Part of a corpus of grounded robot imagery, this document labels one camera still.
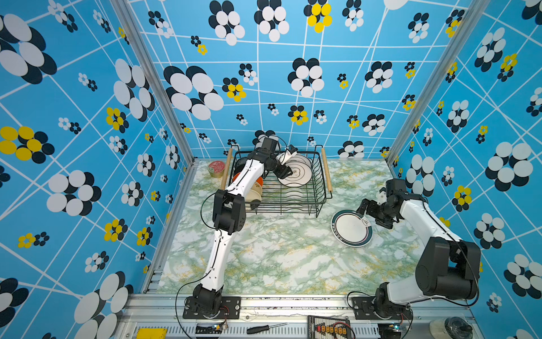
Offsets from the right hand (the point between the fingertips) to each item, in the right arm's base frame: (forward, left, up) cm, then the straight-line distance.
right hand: (368, 215), depth 89 cm
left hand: (+24, +34, +6) cm, 42 cm away
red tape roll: (+30, +72, -2) cm, 78 cm away
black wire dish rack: (+17, +27, -6) cm, 33 cm away
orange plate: (+19, +48, +1) cm, 51 cm away
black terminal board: (-39, +22, -6) cm, 45 cm away
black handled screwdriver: (-39, +44, -7) cm, 59 cm away
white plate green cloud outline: (+22, +27, +3) cm, 35 cm away
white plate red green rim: (-2, +5, -10) cm, 11 cm away
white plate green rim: (+27, +29, +6) cm, 40 cm away
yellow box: (-41, +80, -6) cm, 90 cm away
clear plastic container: (-39, -13, +3) cm, 41 cm away
